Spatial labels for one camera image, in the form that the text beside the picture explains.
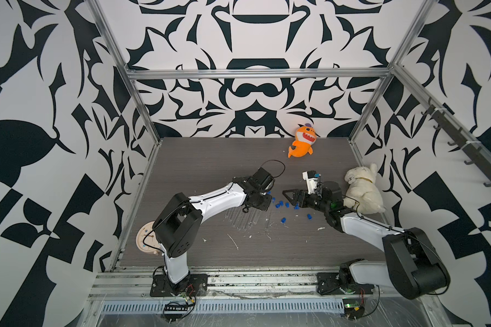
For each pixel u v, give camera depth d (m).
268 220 0.89
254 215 0.90
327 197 0.70
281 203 0.94
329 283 0.74
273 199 0.96
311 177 0.79
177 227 0.46
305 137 1.11
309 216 0.91
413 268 0.43
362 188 0.89
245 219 0.89
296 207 0.76
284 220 0.90
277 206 0.94
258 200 0.73
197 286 0.74
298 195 0.78
